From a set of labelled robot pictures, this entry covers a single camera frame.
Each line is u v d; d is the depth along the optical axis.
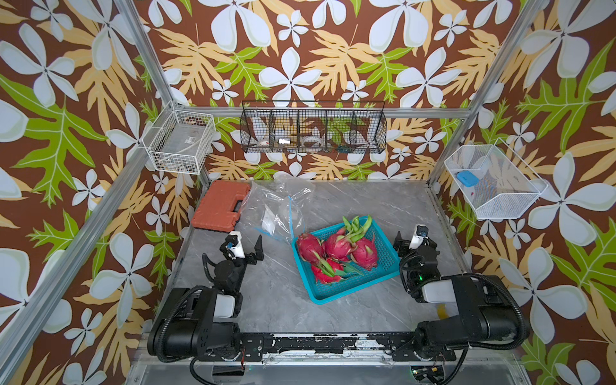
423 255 0.65
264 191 0.98
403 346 0.72
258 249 0.78
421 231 0.76
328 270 0.79
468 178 0.86
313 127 0.98
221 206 1.05
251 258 0.77
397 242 0.84
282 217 0.91
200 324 0.43
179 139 0.85
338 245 0.84
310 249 0.80
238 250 0.75
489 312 0.44
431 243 0.82
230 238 0.71
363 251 0.86
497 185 0.82
